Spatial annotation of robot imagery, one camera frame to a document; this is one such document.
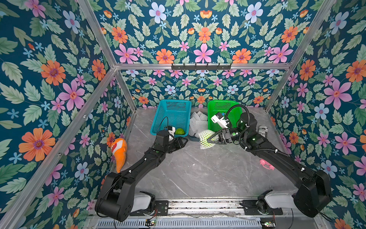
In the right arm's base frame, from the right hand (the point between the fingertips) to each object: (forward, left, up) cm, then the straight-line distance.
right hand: (211, 138), depth 62 cm
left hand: (+11, +12, -19) cm, 25 cm away
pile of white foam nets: (+30, +6, -25) cm, 40 cm away
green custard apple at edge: (+23, +19, -26) cm, 40 cm away
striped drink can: (+28, -41, -30) cm, 58 cm away
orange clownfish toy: (+8, +56, -25) cm, 61 cm away
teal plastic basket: (+44, +25, -30) cm, 59 cm away
